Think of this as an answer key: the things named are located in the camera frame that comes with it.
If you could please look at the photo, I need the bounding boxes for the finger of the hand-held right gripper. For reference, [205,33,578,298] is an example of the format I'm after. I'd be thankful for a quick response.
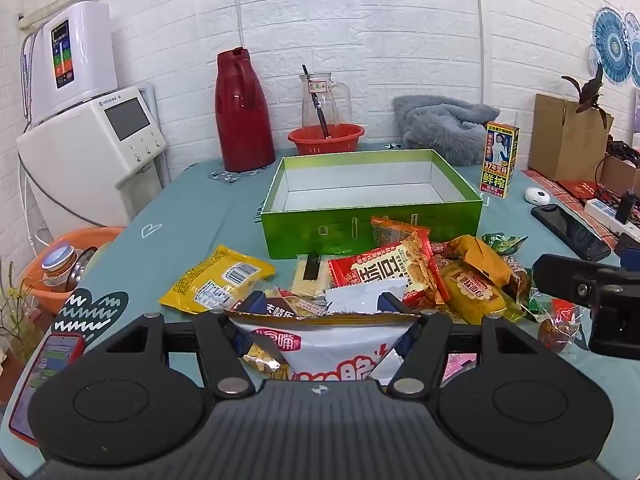
[532,253,624,309]

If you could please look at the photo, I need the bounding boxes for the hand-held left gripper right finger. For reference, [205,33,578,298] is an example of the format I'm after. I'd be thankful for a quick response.
[377,292,543,400]

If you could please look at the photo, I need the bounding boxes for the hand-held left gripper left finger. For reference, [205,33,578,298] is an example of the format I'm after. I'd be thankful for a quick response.
[107,291,266,400]

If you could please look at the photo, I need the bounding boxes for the red cracker snack packet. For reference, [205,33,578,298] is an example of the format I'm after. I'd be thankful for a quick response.
[327,232,451,311]

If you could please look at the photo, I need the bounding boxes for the yellow snack packet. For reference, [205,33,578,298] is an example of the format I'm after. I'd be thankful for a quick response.
[159,245,277,316]

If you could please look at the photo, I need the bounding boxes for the large white snack bag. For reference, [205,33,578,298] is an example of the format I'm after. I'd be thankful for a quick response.
[225,310,421,387]

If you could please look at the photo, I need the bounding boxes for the green gift box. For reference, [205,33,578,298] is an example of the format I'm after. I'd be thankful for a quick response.
[260,149,484,260]

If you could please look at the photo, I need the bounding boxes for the yellow bread packet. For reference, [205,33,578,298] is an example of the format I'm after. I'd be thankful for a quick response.
[440,262,526,327]

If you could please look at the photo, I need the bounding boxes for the dark brown snack packet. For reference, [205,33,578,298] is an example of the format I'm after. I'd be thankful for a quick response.
[234,291,302,319]

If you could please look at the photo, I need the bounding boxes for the white foil packet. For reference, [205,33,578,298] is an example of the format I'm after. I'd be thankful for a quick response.
[325,280,409,315]

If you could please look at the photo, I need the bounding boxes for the black smartphone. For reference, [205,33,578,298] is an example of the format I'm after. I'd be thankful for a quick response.
[531,204,612,262]

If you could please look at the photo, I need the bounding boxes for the pale cracker packet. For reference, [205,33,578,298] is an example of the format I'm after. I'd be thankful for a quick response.
[291,254,332,297]

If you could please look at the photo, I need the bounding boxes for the small brown snack pouch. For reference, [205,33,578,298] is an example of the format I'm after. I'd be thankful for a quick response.
[537,310,584,354]

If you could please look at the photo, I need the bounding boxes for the green candy packet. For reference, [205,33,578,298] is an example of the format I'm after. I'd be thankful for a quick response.
[481,232,529,257]

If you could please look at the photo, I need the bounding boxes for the orange snack packet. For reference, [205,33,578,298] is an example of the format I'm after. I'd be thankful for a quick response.
[370,216,432,251]

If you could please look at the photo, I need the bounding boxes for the white power strip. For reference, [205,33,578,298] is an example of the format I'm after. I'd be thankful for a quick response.
[584,198,640,242]

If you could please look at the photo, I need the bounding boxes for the orange-yellow folded packet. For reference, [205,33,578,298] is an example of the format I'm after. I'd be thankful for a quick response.
[457,235,514,286]

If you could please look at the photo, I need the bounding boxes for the red booklet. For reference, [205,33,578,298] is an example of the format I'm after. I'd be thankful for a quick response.
[556,179,603,202]

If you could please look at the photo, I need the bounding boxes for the black power adapter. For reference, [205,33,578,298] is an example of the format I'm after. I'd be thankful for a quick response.
[614,190,637,226]

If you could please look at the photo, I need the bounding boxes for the pink snack packet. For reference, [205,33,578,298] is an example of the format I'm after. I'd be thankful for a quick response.
[442,352,477,382]

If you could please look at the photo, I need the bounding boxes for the plaid cloth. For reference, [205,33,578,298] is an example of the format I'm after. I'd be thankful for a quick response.
[520,169,640,252]

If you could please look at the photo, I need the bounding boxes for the small cardboard box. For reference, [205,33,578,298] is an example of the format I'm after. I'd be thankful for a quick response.
[599,152,640,197]

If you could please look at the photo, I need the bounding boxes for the yellow juice carton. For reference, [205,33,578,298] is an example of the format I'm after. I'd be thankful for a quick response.
[480,121,520,200]

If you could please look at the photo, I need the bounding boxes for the large cardboard box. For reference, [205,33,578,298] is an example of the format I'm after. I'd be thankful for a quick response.
[528,93,614,184]

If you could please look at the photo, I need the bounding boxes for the teal tablecloth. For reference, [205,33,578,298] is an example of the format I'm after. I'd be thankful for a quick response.
[0,141,640,466]

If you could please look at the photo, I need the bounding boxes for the red plastic colander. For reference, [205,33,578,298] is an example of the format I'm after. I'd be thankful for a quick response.
[287,124,366,156]

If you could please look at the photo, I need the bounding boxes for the steel bowl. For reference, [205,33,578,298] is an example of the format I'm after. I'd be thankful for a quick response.
[66,247,102,292]

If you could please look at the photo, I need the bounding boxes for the red thermos jug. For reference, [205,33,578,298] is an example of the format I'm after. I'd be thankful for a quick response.
[215,47,277,173]

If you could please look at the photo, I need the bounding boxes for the purple leaf plant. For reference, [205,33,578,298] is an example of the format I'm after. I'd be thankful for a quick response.
[561,62,615,131]

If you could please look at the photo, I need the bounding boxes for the grey fluffy cloth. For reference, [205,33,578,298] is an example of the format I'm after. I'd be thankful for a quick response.
[392,95,501,167]

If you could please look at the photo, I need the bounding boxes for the orange plastic basin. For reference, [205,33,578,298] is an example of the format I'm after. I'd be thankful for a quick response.
[20,227,126,314]

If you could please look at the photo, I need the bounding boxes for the glass jar with lid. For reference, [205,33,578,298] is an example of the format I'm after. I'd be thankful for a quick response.
[41,242,77,287]

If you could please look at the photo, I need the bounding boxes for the clear glass pitcher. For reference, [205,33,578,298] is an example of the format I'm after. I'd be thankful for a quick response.
[299,72,353,133]

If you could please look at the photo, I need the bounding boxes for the black chopsticks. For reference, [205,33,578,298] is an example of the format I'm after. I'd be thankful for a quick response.
[301,64,331,139]

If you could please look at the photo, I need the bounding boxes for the smartphone in red case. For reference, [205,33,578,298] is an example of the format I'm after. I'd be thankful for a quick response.
[7,332,87,447]

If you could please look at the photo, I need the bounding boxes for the white appliance with screen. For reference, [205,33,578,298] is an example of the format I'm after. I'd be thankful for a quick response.
[17,87,169,227]

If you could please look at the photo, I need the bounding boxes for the blue paper fan decoration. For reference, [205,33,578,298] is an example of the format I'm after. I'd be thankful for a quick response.
[587,7,640,89]

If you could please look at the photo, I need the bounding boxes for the green potted plant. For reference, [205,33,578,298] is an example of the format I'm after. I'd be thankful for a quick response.
[0,259,43,363]

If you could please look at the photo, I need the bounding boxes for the white water ionizer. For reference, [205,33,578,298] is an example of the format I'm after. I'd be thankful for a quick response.
[30,2,119,126]

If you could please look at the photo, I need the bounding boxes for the white wall cable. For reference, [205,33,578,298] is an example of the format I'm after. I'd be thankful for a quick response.
[472,0,488,113]
[233,0,247,50]

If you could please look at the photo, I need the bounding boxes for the grey ionizer hose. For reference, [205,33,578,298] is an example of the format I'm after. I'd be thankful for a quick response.
[19,32,39,123]

